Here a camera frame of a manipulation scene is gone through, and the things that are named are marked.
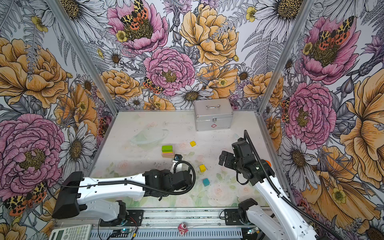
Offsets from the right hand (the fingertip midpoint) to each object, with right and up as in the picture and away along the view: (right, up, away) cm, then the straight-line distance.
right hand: (228, 164), depth 75 cm
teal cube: (-10, -12, +9) cm, 18 cm away
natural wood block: (-34, 0, +24) cm, 42 cm away
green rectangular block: (-35, +4, +24) cm, 43 cm away
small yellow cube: (-18, +7, +28) cm, 34 cm away
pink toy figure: (-22, -26, -7) cm, 35 cm away
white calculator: (-69, -30, -6) cm, 75 cm away
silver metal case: (-5, +27, +28) cm, 39 cm away
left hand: (-24, -7, 0) cm, 25 cm away
